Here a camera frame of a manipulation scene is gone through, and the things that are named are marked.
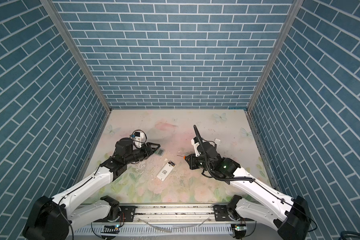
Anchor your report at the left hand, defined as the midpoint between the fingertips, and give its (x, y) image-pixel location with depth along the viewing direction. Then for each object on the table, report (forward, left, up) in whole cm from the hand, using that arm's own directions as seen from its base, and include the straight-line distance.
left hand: (159, 148), depth 79 cm
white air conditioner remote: (-6, -3, -16) cm, 17 cm away
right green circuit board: (-34, -41, -20) cm, 57 cm away
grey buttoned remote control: (+6, +1, -15) cm, 16 cm away
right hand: (-6, -13, +1) cm, 15 cm away
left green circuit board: (-33, +23, -20) cm, 45 cm away
